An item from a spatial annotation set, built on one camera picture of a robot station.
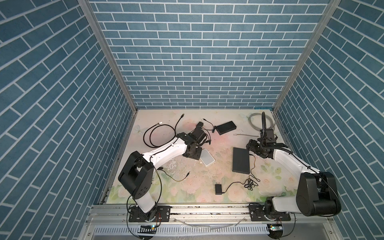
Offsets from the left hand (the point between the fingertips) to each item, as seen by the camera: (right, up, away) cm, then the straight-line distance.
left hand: (196, 155), depth 87 cm
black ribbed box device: (+22, +15, +22) cm, 34 cm away
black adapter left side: (-21, -9, +2) cm, 23 cm away
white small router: (+6, -3, +5) cm, 8 cm away
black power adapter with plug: (+31, -15, -4) cm, 34 cm away
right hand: (+33, +5, +4) cm, 34 cm away
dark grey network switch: (+28, -5, +5) cm, 29 cm away
